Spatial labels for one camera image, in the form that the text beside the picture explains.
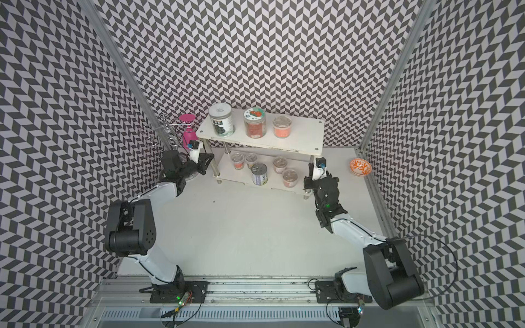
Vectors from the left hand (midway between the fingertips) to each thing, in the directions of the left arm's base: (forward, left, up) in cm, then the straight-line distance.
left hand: (212, 155), depth 91 cm
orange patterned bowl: (+5, -74, -16) cm, 76 cm away
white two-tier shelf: (-10, -38, +15) cm, 43 cm away
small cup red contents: (+3, -11, -6) cm, 13 cm away
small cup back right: (0, -31, -6) cm, 32 cm away
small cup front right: (-8, -35, -7) cm, 37 cm away
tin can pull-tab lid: (-8, -22, -4) cm, 23 cm away
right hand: (-9, -44, +3) cm, 45 cm away
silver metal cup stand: (+27, +35, -5) cm, 44 cm away
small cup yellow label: (+4, -17, -7) cm, 19 cm away
